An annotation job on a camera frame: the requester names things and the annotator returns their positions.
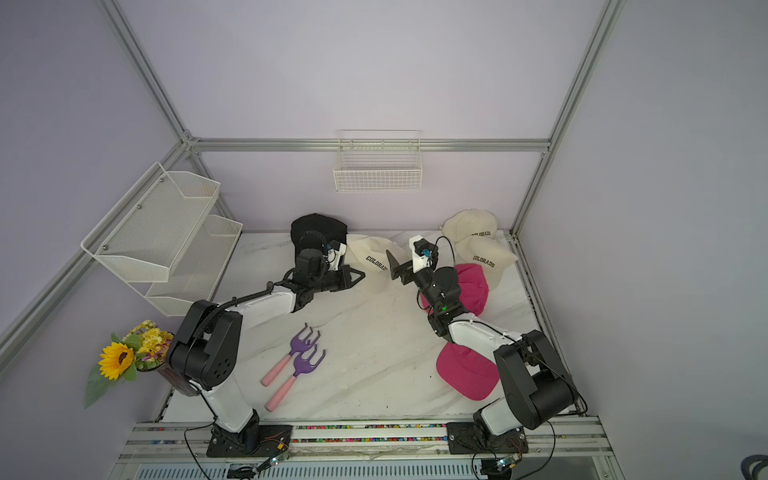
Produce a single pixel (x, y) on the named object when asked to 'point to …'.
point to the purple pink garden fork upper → (296, 345)
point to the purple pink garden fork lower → (301, 366)
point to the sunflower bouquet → (143, 347)
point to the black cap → (331, 228)
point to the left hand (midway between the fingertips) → (364, 277)
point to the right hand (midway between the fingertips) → (403, 248)
